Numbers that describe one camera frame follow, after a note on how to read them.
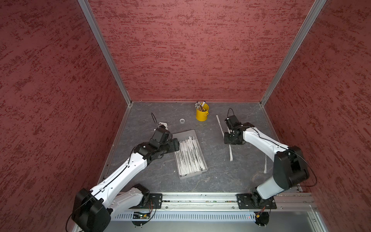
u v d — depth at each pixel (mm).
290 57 921
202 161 868
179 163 855
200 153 897
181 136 1014
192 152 918
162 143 606
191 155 896
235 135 656
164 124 1033
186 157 888
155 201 741
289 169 447
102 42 838
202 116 1078
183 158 880
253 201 668
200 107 972
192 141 972
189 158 875
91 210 372
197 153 897
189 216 775
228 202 755
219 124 1065
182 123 1067
